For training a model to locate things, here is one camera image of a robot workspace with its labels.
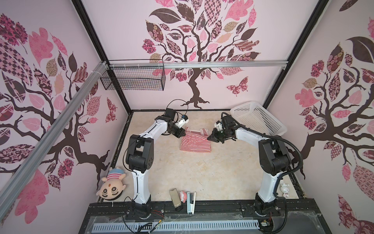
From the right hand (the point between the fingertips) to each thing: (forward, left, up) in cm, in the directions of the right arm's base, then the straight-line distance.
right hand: (208, 136), depth 94 cm
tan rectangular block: (-36, +20, -4) cm, 41 cm away
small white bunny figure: (-32, -40, -6) cm, 52 cm away
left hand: (+2, +17, 0) cm, 17 cm away
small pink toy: (-35, +16, -3) cm, 39 cm away
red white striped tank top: (-2, +8, -2) cm, 9 cm away
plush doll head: (-31, +52, +1) cm, 61 cm away
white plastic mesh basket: (+25, -40, -6) cm, 48 cm away
